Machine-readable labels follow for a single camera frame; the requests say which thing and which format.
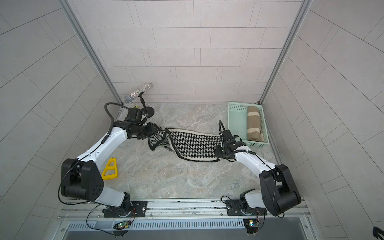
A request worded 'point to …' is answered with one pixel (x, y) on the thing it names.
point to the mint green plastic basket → (237, 120)
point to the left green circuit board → (122, 225)
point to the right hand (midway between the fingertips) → (217, 152)
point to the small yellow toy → (136, 107)
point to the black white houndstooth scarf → (187, 145)
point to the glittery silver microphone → (129, 99)
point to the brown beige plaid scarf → (253, 124)
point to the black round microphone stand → (149, 109)
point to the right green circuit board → (252, 225)
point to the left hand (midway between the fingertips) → (158, 129)
